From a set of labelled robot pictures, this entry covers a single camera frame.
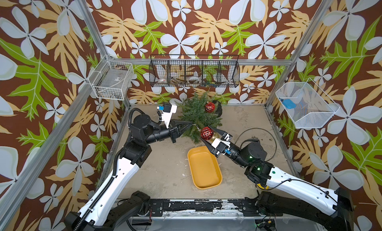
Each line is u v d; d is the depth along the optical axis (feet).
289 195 1.59
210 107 2.35
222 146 1.53
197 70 3.23
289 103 2.82
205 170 2.85
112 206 1.39
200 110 2.37
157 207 2.45
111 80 2.82
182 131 1.92
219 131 1.83
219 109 2.83
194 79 3.23
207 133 1.85
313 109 2.56
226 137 1.86
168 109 1.70
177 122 1.80
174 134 1.72
